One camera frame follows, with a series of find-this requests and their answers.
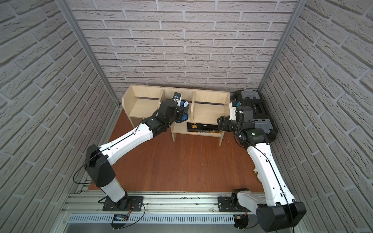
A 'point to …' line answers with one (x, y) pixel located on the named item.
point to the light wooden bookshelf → (205, 107)
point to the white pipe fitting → (255, 172)
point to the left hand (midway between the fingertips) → (175, 102)
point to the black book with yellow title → (198, 127)
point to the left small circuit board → (119, 221)
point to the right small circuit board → (241, 221)
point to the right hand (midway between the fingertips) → (224, 120)
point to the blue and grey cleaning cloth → (184, 105)
